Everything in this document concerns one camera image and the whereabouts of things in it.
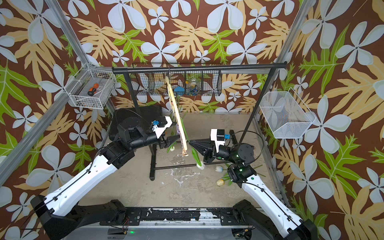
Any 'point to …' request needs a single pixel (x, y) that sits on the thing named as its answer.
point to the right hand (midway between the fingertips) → (191, 144)
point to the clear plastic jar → (194, 89)
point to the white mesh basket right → (286, 116)
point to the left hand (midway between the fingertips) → (178, 126)
